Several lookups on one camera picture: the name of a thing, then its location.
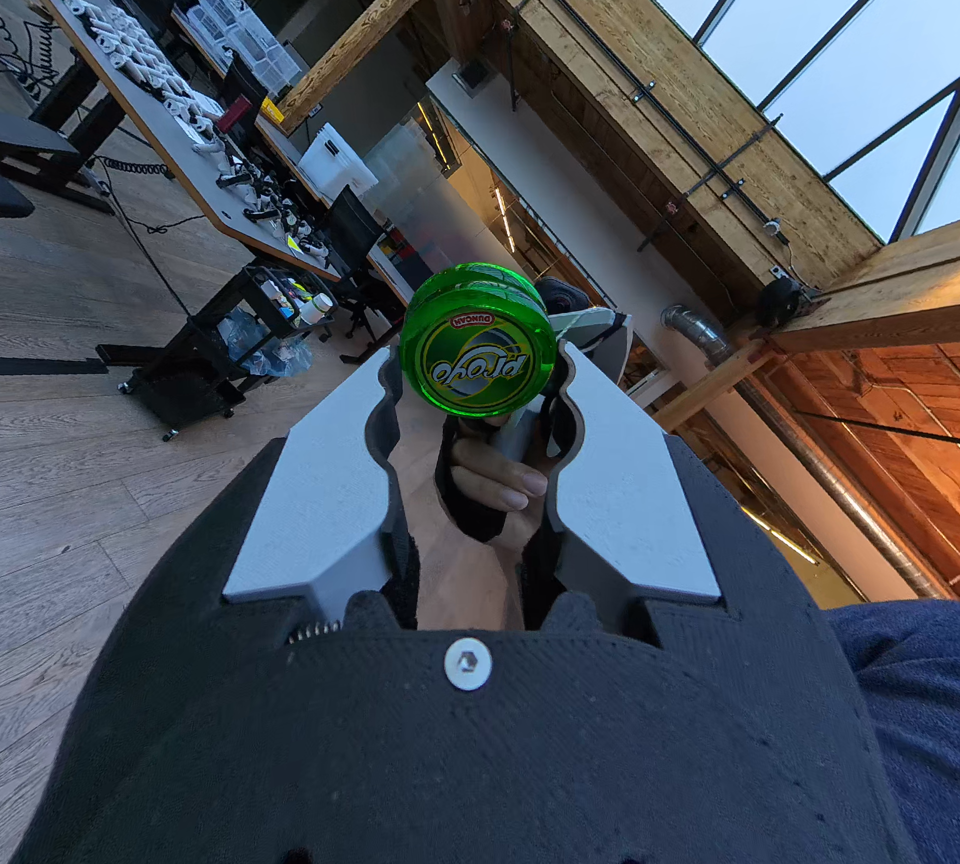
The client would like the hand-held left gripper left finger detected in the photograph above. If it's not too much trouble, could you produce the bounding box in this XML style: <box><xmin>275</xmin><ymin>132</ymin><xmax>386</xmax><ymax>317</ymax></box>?
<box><xmin>223</xmin><ymin>345</ymin><xmax>412</xmax><ymax>627</ymax></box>

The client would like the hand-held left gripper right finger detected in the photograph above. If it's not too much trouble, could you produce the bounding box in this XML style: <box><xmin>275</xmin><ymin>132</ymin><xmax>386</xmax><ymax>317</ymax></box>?
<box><xmin>547</xmin><ymin>341</ymin><xmax>723</xmax><ymax>629</ymax></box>

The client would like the green transparent yoyo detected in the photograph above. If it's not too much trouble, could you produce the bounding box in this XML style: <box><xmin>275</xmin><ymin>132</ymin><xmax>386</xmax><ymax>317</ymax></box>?
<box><xmin>399</xmin><ymin>262</ymin><xmax>560</xmax><ymax>420</ymax></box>

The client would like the person's right forearm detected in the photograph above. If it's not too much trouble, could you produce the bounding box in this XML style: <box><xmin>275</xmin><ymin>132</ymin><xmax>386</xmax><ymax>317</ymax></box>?
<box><xmin>414</xmin><ymin>565</ymin><xmax>528</xmax><ymax>633</ymax></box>

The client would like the person's right hand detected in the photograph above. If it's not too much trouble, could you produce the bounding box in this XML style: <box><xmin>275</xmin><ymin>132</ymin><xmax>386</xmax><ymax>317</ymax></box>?
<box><xmin>390</xmin><ymin>395</ymin><xmax>550</xmax><ymax>569</ymax></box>

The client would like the clear plastic bag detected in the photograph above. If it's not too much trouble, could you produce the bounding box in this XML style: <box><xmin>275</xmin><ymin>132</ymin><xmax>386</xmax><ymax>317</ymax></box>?
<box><xmin>221</xmin><ymin>309</ymin><xmax>313</xmax><ymax>379</ymax></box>

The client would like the black rolling cart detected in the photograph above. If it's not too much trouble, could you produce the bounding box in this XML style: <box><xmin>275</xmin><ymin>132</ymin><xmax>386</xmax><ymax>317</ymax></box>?
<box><xmin>118</xmin><ymin>264</ymin><xmax>339</xmax><ymax>442</ymax></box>

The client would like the black round speaker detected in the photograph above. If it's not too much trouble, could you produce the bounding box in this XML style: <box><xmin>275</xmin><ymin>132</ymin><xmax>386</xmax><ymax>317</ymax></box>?
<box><xmin>756</xmin><ymin>276</ymin><xmax>820</xmax><ymax>330</ymax></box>

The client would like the black office chair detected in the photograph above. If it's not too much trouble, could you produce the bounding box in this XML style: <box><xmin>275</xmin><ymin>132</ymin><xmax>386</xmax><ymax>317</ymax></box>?
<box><xmin>321</xmin><ymin>185</ymin><xmax>408</xmax><ymax>364</ymax></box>

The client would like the white plastic container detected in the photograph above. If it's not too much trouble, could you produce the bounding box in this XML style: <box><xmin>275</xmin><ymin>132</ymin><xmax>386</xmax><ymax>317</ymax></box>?
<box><xmin>298</xmin><ymin>123</ymin><xmax>380</xmax><ymax>199</ymax></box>

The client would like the person in blue shirt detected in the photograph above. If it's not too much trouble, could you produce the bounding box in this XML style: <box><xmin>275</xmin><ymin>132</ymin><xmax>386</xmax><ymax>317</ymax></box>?
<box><xmin>825</xmin><ymin>600</ymin><xmax>960</xmax><ymax>864</ymax></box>

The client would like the black ceiling pipe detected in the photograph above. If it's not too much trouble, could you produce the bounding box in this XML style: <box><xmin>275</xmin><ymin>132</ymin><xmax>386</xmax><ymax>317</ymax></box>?
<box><xmin>508</xmin><ymin>0</ymin><xmax>790</xmax><ymax>246</ymax></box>

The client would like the long grey desk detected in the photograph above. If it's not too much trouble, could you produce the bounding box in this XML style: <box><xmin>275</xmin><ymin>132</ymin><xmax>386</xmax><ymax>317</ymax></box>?
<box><xmin>26</xmin><ymin>0</ymin><xmax>345</xmax><ymax>284</ymax></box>

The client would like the black low bench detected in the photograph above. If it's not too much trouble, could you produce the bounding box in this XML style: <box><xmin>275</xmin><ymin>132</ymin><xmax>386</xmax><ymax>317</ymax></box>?
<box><xmin>0</xmin><ymin>110</ymin><xmax>115</xmax><ymax>219</ymax></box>

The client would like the row of white gripper parts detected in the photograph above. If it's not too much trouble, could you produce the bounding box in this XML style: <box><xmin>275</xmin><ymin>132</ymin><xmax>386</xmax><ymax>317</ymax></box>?
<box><xmin>63</xmin><ymin>0</ymin><xmax>331</xmax><ymax>259</ymax></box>

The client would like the stack of clear plastic bins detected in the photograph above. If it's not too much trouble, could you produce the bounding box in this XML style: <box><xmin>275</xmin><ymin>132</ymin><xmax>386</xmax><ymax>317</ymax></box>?
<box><xmin>186</xmin><ymin>0</ymin><xmax>303</xmax><ymax>96</ymax></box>

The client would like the skylight window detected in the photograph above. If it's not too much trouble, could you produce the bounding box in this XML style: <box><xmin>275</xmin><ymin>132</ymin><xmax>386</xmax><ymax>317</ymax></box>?
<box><xmin>570</xmin><ymin>0</ymin><xmax>960</xmax><ymax>244</ymax></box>

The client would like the silver air duct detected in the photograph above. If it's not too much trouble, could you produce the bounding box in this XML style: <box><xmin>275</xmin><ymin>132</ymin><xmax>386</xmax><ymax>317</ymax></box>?
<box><xmin>660</xmin><ymin>303</ymin><xmax>948</xmax><ymax>600</ymax></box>

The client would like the black coiled cable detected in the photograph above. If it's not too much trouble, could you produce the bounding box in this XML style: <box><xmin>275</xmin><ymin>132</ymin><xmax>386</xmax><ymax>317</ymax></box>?
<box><xmin>101</xmin><ymin>157</ymin><xmax>175</xmax><ymax>180</ymax></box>

